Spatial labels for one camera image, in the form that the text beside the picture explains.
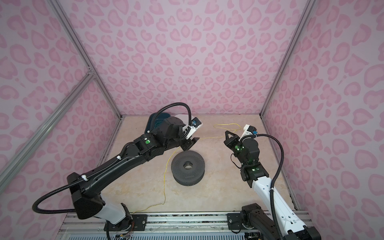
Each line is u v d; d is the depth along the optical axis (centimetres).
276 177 53
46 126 64
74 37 78
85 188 40
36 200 37
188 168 90
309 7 69
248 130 66
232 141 65
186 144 61
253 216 60
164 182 88
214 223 75
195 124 57
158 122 113
